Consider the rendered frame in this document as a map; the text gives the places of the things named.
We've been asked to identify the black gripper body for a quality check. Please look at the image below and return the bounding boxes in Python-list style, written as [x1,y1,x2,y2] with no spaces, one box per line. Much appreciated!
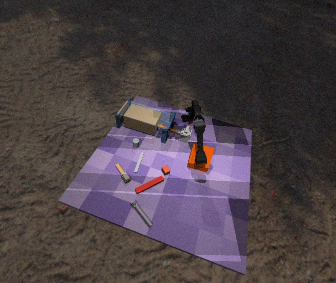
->
[181,112,194,122]

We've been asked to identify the dark grey cylinder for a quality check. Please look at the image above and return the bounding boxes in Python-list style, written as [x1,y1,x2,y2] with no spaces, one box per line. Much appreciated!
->
[133,138,139,148]

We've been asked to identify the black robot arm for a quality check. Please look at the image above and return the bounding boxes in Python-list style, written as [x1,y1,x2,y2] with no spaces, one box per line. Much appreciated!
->
[185,100,207,165]

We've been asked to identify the red flat bar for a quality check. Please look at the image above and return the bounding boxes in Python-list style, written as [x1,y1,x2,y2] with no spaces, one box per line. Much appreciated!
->
[135,176,164,194]

